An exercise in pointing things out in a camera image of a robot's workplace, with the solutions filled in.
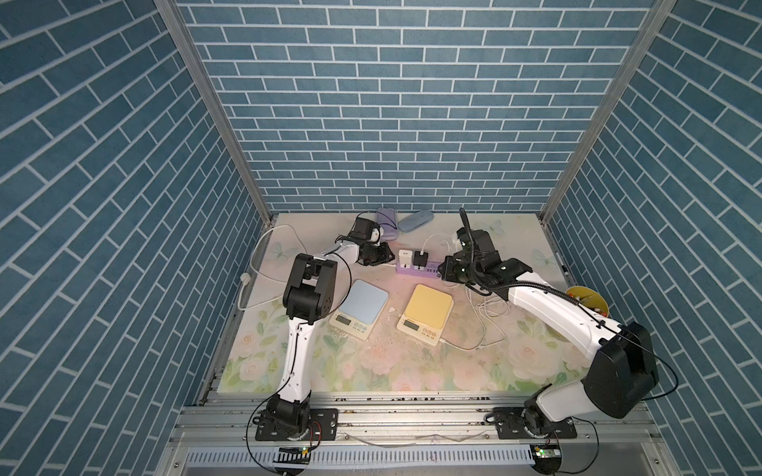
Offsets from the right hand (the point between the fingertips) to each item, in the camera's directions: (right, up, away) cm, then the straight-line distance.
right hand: (441, 268), depth 84 cm
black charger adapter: (-5, +2, +15) cm, 16 cm away
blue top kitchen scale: (-24, -14, +7) cm, 29 cm away
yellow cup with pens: (+42, -9, 0) cm, 43 cm away
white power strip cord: (-67, +11, +35) cm, 76 cm away
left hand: (-12, +2, +22) cm, 25 cm away
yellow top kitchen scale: (-3, -15, +8) cm, 18 cm away
